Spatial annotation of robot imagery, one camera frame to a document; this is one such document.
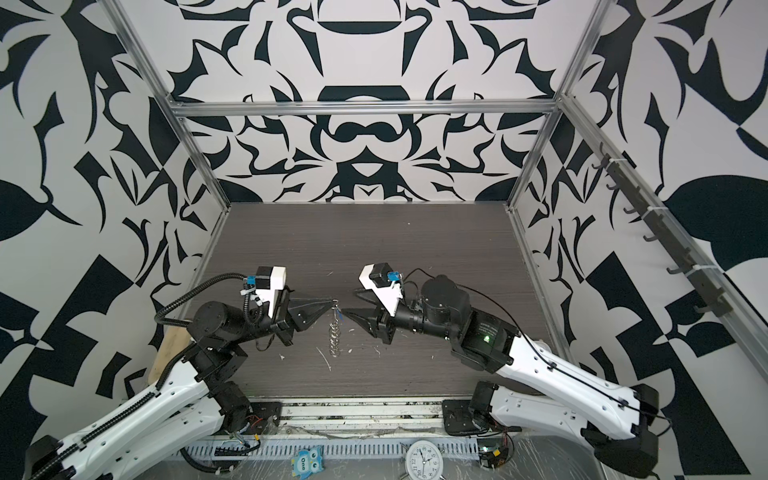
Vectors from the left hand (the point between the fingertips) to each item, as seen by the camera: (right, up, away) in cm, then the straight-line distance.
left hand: (332, 299), depth 55 cm
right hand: (+3, -1, +1) cm, 3 cm away
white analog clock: (+18, -38, +11) cm, 43 cm away
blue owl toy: (-8, -39, +13) cm, 41 cm away
